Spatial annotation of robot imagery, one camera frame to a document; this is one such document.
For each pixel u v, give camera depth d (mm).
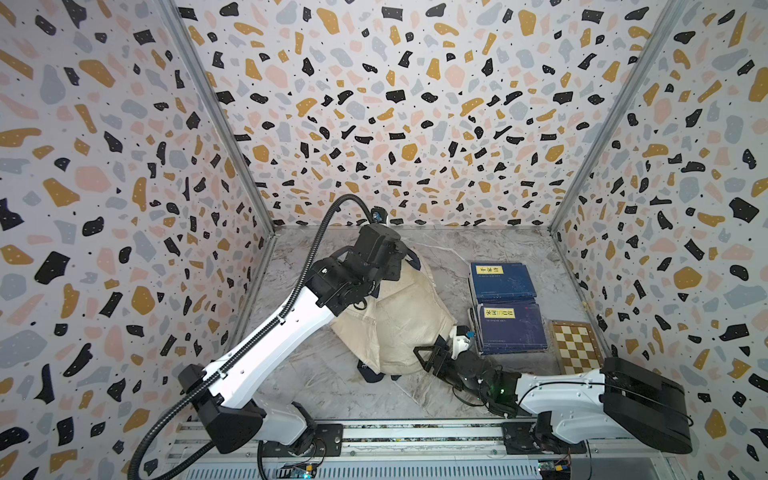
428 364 715
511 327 881
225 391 383
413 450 730
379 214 580
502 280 978
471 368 610
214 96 837
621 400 447
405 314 900
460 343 760
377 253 492
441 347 774
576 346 877
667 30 732
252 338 403
